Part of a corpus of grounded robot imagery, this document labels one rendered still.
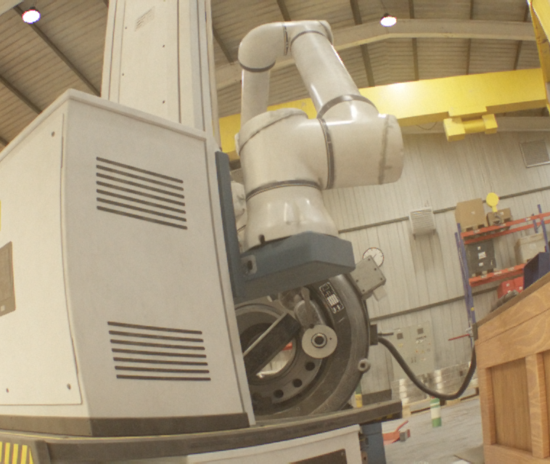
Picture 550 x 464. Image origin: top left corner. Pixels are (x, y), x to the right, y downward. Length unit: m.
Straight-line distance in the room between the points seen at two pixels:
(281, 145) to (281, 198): 0.11
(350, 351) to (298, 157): 0.93
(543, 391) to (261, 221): 0.68
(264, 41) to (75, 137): 1.04
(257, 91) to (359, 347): 0.87
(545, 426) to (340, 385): 1.11
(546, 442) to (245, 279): 0.73
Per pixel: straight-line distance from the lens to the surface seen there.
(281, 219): 1.24
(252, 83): 2.00
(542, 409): 1.13
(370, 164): 1.34
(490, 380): 1.55
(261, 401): 2.21
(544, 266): 1.52
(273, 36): 1.85
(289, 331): 2.08
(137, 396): 0.87
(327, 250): 1.24
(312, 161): 1.31
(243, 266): 1.28
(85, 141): 0.92
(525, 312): 1.15
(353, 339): 2.09
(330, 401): 2.08
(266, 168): 1.29
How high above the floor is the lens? 0.35
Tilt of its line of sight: 17 degrees up
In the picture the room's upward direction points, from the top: 9 degrees counter-clockwise
